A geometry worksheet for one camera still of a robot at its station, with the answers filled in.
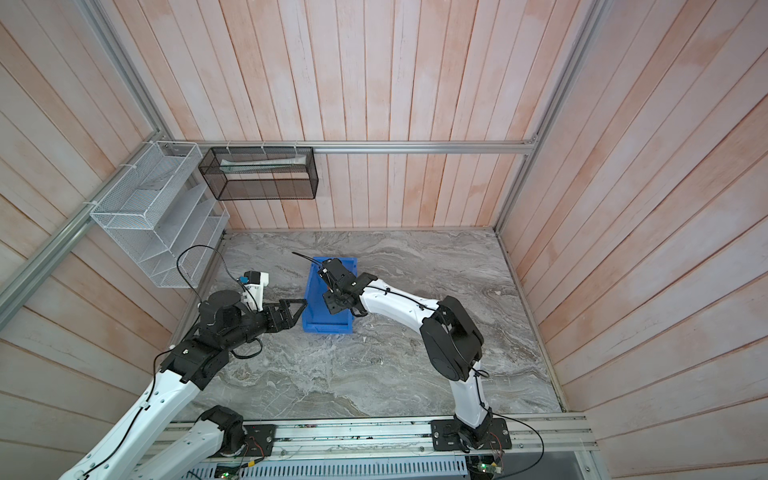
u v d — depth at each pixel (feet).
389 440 2.45
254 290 2.14
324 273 2.26
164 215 2.40
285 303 2.11
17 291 1.71
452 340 1.66
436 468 2.30
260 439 2.40
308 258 2.42
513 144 3.18
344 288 2.18
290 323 2.10
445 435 2.42
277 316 2.09
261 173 3.47
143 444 1.44
